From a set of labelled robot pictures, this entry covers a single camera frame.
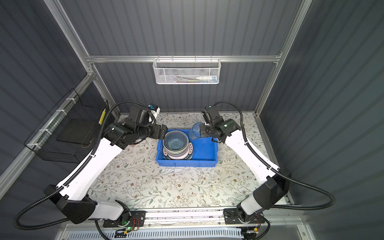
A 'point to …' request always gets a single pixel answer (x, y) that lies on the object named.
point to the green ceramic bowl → (175, 152)
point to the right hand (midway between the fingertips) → (205, 129)
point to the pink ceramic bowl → (181, 156)
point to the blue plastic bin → (205, 152)
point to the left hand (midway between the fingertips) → (159, 126)
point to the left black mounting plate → (137, 218)
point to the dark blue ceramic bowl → (176, 140)
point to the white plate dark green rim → (188, 157)
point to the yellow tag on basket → (102, 116)
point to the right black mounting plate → (231, 217)
